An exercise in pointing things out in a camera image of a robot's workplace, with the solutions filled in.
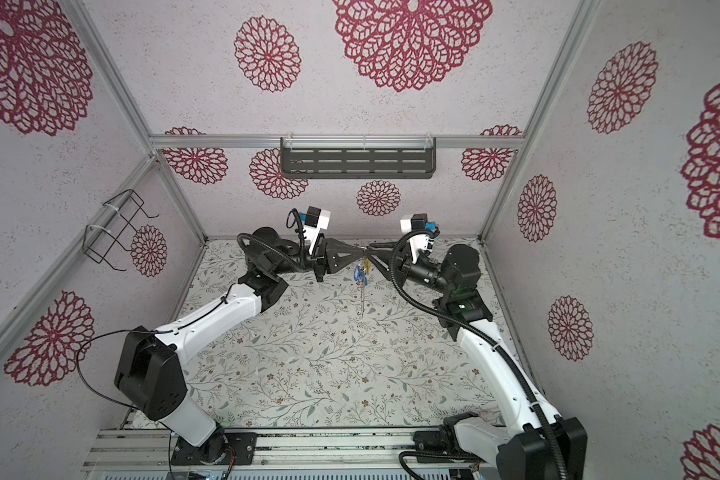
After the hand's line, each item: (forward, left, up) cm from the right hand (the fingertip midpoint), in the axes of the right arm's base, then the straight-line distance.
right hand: (369, 247), depth 62 cm
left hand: (0, +2, -3) cm, 3 cm away
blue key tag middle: (+1, +2, -10) cm, 10 cm away
